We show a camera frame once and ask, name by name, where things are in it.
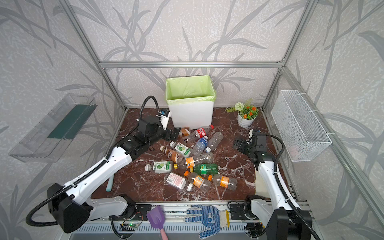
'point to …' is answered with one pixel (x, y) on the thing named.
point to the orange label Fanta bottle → (189, 162)
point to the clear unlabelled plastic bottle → (215, 141)
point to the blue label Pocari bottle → (200, 146)
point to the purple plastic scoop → (156, 216)
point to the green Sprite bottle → (206, 169)
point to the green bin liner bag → (191, 89)
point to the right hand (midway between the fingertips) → (240, 139)
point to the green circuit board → (133, 225)
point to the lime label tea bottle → (181, 149)
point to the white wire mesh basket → (301, 133)
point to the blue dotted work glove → (211, 216)
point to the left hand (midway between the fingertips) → (176, 121)
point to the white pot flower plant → (246, 113)
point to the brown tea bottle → (171, 154)
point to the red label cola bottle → (195, 135)
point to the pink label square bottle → (178, 181)
